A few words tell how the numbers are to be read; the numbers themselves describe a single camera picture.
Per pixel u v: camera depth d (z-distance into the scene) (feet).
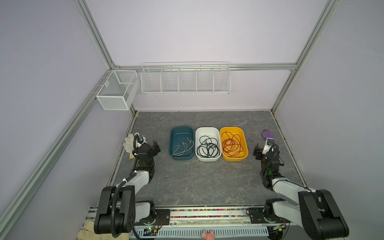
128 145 3.33
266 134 3.44
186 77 3.26
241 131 3.33
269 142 2.43
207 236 2.19
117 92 3.35
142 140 2.48
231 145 3.28
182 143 3.25
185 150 3.16
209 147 3.24
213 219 2.43
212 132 3.43
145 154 2.19
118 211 1.37
